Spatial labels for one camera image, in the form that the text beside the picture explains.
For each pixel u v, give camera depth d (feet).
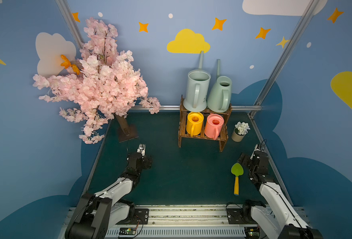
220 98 2.56
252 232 2.36
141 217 2.47
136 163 2.21
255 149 2.51
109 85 2.17
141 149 2.51
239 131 3.14
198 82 2.35
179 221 2.41
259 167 2.09
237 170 2.92
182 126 3.09
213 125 2.63
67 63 2.25
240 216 2.44
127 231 2.35
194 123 2.69
